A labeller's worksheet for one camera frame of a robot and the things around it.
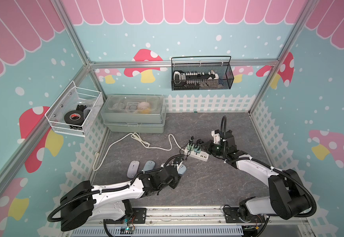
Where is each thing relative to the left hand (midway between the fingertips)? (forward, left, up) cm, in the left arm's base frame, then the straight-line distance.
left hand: (176, 175), depth 81 cm
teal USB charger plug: (+14, -12, +5) cm, 19 cm away
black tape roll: (+17, +50, +28) cm, 59 cm away
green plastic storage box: (+38, +27, +9) cm, 48 cm away
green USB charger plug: (+18, -9, +1) cm, 20 cm away
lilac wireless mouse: (+5, +27, -6) cm, 28 cm away
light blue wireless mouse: (+7, +17, -4) cm, 18 cm away
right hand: (+16, -13, +7) cm, 21 cm away
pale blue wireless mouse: (+2, -3, +2) cm, 5 cm away
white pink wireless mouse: (-4, +6, +23) cm, 24 cm away
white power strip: (+14, -15, -3) cm, 21 cm away
